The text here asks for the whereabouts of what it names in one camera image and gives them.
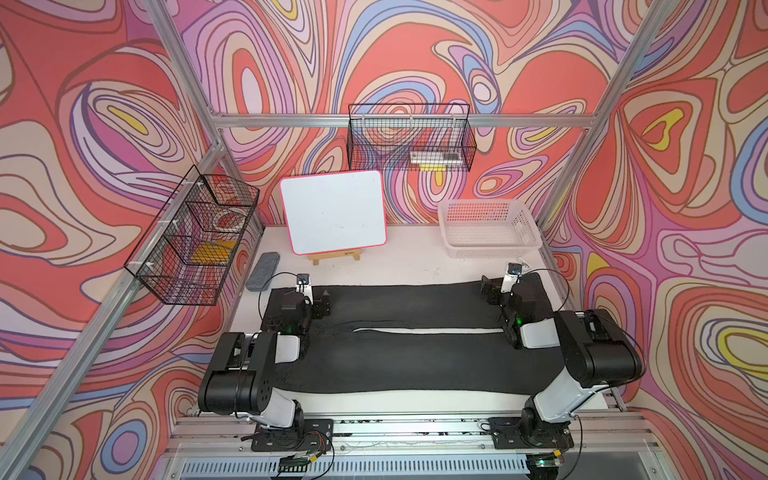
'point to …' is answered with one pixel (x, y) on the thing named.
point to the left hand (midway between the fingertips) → (312, 291)
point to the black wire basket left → (184, 257)
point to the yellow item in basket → (213, 252)
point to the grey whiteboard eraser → (265, 268)
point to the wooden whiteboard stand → (352, 253)
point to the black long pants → (407, 339)
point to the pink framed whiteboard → (334, 212)
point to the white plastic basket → (488, 229)
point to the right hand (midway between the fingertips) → (499, 283)
